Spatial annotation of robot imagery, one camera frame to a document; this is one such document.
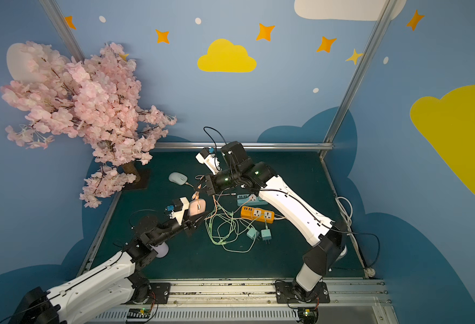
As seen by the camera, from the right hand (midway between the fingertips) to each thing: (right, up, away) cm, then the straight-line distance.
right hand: (200, 184), depth 67 cm
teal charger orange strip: (+25, -24, +21) cm, 41 cm away
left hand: (+1, -8, +5) cm, 9 cm away
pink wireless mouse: (-1, -7, -1) cm, 8 cm away
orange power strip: (+23, -16, +26) cm, 38 cm away
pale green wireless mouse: (-20, +1, +41) cm, 45 cm away
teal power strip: (+19, -10, +31) cm, 38 cm away
